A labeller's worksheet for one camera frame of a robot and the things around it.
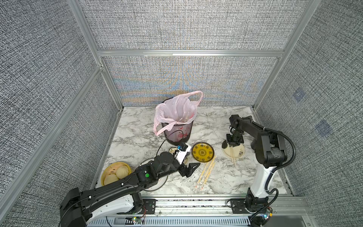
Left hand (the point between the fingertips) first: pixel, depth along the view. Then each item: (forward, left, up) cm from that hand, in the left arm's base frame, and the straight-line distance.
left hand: (197, 159), depth 68 cm
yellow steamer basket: (+3, +47, -19) cm, 51 cm away
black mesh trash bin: (+19, +8, -6) cm, 21 cm away
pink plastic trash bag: (+35, +6, -2) cm, 36 cm away
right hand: (+20, -27, -19) cm, 39 cm away
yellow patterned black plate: (+15, -7, -22) cm, 28 cm away
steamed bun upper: (+1, +41, -14) cm, 43 cm away
